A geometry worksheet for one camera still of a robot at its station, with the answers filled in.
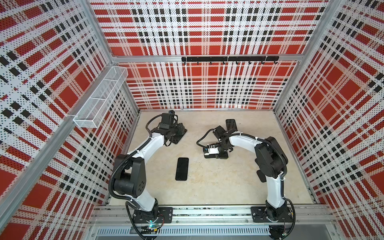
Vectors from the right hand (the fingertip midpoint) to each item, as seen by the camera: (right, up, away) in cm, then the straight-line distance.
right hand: (219, 154), depth 95 cm
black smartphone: (-30, +9, +10) cm, 33 cm away
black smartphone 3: (-23, -7, -6) cm, 25 cm away
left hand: (-24, +16, -3) cm, 29 cm away
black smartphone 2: (+11, +20, +17) cm, 28 cm away
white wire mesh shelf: (-81, +26, -2) cm, 85 cm away
